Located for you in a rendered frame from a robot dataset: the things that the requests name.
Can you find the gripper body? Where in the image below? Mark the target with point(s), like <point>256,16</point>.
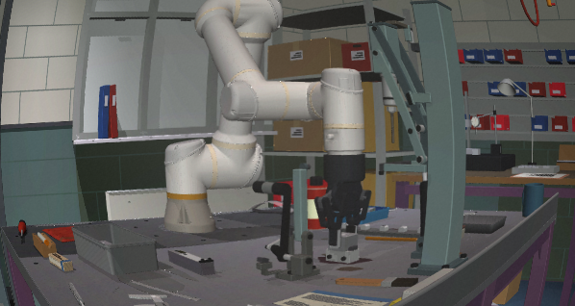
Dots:
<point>344,171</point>

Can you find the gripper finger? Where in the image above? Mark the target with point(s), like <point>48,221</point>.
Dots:
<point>361,205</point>
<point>334,234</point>

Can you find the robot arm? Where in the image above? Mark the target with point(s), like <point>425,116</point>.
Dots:
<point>242,99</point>

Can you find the blue flat tray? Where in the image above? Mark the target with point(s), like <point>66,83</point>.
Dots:
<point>376,214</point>

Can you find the light grey tapping fixture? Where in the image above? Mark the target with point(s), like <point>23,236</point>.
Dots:
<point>346,251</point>

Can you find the small aluminium block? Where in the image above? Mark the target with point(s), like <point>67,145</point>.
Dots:
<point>364,228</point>
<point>402,228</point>
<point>384,227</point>

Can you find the grey clamp base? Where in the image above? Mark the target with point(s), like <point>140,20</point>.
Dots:
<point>300,263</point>

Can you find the black clamp lever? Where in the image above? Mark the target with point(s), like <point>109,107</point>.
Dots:
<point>285,221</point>

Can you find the grey-green tapping machine column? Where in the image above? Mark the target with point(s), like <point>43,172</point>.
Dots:
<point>442,140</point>

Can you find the dark grey metal block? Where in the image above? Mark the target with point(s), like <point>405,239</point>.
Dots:
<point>192,261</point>

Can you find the grey open tray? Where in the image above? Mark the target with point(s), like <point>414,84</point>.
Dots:
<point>112,248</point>

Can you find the small wooden block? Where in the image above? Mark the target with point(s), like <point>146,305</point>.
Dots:
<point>60,262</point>

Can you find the orange pencil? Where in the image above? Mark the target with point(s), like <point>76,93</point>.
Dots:
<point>391,238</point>

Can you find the tall cardboard box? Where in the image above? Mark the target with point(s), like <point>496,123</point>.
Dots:
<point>369,117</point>

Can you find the small cardboard box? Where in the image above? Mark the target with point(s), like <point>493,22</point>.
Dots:
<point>292,135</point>

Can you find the printed paper sheet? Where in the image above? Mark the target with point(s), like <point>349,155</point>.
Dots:
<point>328,299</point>

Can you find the long cardboard box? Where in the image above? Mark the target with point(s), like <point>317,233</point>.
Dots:
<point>305,57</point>

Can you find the dark grey pad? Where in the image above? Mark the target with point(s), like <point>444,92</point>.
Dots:
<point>484,223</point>

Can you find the magnifier on black stand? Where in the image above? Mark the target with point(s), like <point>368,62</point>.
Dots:
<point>489,161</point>

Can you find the purple-framed wooden workbench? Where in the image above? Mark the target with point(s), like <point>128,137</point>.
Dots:
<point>503,187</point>

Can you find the dark teal cup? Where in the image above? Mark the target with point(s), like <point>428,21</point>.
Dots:
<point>532,200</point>

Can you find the white paper sheet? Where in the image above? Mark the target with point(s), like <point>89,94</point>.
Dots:
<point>541,175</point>

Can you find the white desk lamp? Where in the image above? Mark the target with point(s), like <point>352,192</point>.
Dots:
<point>507,87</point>

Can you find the small steel plate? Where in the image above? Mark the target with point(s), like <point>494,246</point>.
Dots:
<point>148,298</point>

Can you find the brown box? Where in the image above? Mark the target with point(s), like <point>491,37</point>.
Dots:
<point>567,158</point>

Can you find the grey-framed window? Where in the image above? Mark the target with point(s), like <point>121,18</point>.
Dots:
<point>134,63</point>

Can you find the red binder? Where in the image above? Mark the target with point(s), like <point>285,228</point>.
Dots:
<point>113,113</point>

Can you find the blue binder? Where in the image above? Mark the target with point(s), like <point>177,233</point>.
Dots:
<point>104,113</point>

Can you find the thin steel rod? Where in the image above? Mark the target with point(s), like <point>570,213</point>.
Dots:
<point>76,293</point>

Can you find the red flat sheet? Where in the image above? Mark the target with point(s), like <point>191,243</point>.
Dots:
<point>60,234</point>

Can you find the wooden box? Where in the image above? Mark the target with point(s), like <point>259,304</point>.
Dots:
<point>44,244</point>

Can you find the grey-green upright post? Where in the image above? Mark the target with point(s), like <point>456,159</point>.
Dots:
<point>299,203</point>

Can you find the grey bench guard rail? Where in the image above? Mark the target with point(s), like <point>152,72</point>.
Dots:
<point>494,257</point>

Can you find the red wall bin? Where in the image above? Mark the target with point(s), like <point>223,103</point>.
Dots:
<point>559,123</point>
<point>501,122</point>
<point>557,89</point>
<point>537,89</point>
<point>514,56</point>

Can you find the blue wall bin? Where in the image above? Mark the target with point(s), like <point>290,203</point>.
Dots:
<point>540,123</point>
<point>553,56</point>
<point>474,56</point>
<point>494,56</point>

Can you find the grey wall bin panel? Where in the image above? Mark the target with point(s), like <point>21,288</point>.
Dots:
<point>516,108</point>

